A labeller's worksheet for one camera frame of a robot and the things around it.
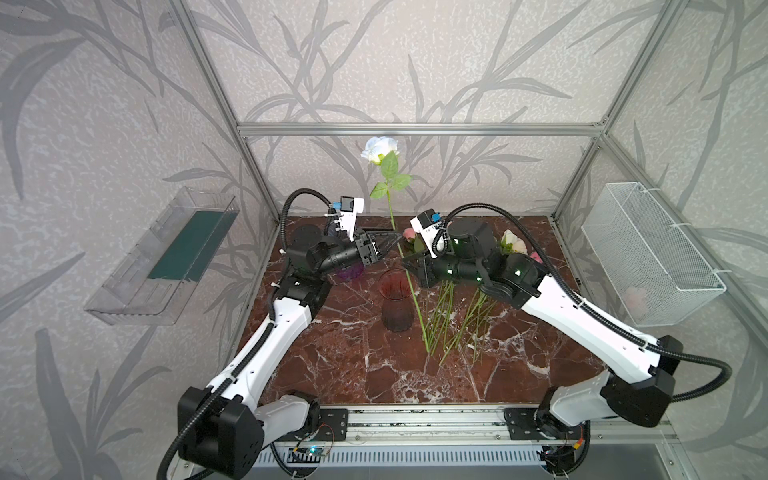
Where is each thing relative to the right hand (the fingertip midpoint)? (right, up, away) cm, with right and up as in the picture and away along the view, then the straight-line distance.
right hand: (403, 252), depth 65 cm
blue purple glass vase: (-18, -8, +37) cm, 42 cm away
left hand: (-1, +5, -2) cm, 5 cm away
